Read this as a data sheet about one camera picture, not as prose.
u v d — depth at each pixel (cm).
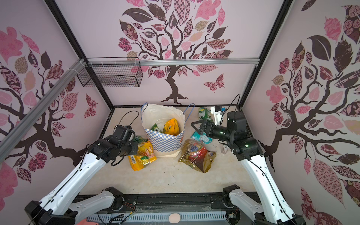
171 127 95
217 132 55
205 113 109
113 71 95
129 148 65
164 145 79
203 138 95
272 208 37
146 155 78
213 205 73
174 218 70
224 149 88
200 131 54
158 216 70
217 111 58
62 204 39
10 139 50
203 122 54
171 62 93
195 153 85
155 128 100
